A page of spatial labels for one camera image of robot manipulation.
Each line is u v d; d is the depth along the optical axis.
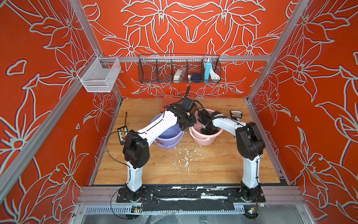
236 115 1.07
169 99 1.13
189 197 0.73
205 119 0.72
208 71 0.88
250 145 0.52
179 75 0.92
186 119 0.70
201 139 0.79
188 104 0.66
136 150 0.47
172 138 0.77
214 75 0.91
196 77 0.95
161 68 1.00
